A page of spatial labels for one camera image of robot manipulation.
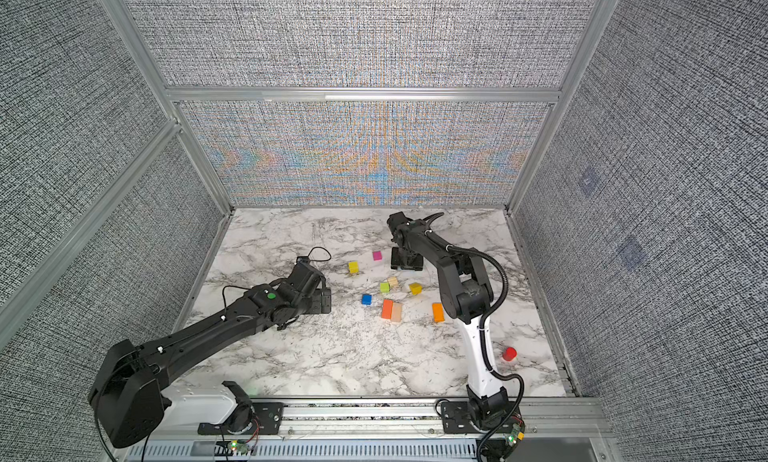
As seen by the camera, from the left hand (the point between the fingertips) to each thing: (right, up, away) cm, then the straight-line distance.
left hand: (317, 298), depth 84 cm
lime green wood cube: (+19, +1, +14) cm, 23 cm away
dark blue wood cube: (+13, -3, +11) cm, 17 cm away
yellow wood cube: (+8, +7, +19) cm, 22 cm away
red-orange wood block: (+20, -5, +8) cm, 22 cm away
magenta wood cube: (+17, +11, +21) cm, 29 cm away
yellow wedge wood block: (+29, +1, +11) cm, 31 cm away
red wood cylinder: (+53, -14, -3) cm, 55 cm away
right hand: (+26, +7, +19) cm, 33 cm away
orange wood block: (+36, -6, +8) cm, 37 cm away
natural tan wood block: (+23, -6, +8) cm, 25 cm away
